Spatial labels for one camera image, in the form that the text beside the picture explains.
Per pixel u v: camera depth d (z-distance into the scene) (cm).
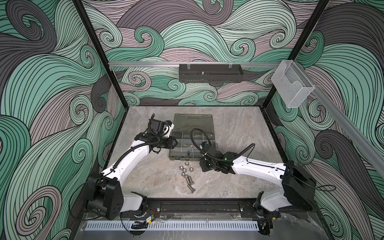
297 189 41
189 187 80
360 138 54
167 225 70
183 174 85
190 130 74
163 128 69
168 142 73
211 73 97
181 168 88
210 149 64
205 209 74
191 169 87
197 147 65
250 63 95
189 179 82
